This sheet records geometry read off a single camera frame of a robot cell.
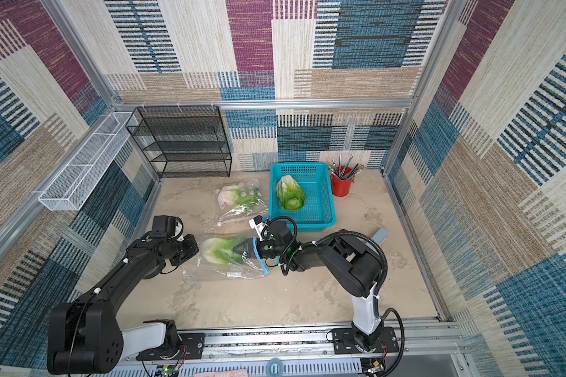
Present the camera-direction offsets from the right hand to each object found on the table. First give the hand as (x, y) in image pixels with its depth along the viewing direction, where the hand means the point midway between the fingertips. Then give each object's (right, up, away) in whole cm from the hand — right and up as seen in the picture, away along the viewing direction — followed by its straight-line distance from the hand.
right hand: (240, 252), depth 85 cm
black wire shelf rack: (-32, +45, +26) cm, 61 cm away
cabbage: (-1, +19, +18) cm, 26 cm away
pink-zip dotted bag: (-7, +12, +15) cm, 20 cm away
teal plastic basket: (+31, +13, +21) cm, 39 cm away
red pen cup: (+41, +24, +24) cm, 53 cm away
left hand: (-15, +1, +3) cm, 15 cm away
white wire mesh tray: (-48, +26, -10) cm, 55 cm away
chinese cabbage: (-7, +1, -1) cm, 7 cm away
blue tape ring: (+15, -30, -15) cm, 36 cm away
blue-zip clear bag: (-16, -7, +5) cm, 18 cm away
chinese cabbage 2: (+18, +21, +17) cm, 32 cm away
